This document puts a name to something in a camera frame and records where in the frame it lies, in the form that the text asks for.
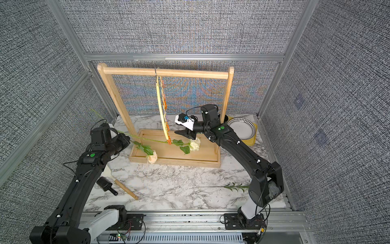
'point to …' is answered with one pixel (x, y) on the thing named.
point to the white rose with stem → (193, 145)
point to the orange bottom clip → (169, 141)
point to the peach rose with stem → (152, 156)
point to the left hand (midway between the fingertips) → (132, 134)
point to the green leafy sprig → (233, 186)
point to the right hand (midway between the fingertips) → (177, 122)
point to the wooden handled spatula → (126, 190)
